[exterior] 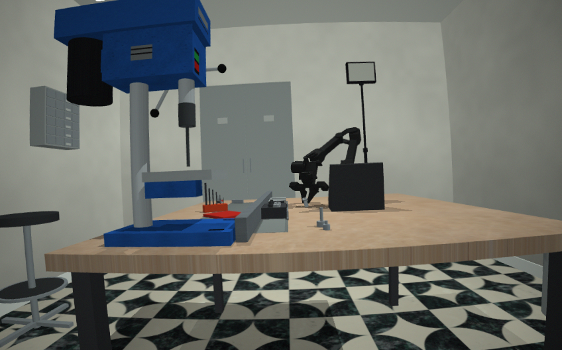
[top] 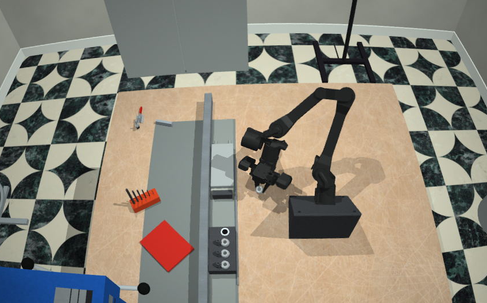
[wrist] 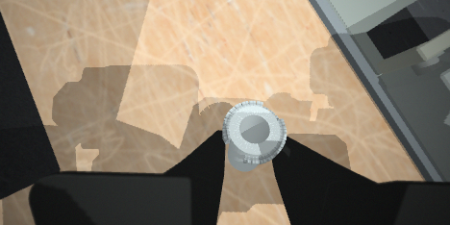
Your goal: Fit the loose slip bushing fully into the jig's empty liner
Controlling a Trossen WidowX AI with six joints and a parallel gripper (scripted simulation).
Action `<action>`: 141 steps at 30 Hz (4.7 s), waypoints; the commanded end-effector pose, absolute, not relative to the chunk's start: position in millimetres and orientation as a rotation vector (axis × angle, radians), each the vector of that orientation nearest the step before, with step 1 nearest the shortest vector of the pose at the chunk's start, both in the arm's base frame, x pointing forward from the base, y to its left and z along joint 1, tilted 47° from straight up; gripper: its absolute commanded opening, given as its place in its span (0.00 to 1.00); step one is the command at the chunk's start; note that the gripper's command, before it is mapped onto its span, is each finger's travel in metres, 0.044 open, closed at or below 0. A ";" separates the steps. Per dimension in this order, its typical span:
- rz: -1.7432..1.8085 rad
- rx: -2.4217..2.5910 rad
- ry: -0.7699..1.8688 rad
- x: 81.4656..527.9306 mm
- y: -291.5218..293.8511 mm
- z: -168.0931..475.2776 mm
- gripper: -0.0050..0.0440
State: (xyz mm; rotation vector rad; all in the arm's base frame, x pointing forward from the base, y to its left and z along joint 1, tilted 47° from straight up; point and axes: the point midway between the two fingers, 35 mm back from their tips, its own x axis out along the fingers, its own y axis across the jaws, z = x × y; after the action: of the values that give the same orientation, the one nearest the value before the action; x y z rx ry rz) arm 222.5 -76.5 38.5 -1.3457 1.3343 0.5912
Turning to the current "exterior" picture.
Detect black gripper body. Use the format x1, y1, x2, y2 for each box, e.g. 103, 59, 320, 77
289, 172, 329, 191

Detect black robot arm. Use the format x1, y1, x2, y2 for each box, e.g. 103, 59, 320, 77
291, 127, 361, 182

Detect red flat square plate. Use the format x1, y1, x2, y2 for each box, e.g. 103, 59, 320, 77
203, 211, 241, 219

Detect red drill bit holder with black bits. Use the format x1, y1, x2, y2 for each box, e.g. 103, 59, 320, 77
203, 183, 228, 213

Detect blue drill press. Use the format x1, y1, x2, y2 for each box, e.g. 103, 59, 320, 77
54, 0, 235, 247

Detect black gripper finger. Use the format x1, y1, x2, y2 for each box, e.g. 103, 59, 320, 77
308, 187, 319, 203
297, 187, 307, 198

